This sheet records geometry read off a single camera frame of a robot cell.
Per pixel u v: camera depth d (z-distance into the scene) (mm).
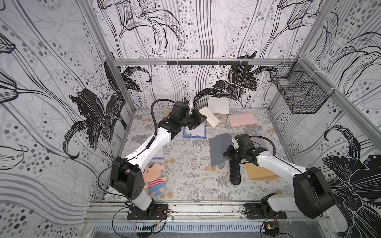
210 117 789
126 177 427
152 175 787
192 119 675
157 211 728
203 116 757
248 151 671
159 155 903
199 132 1037
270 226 702
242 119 1112
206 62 895
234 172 831
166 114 615
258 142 761
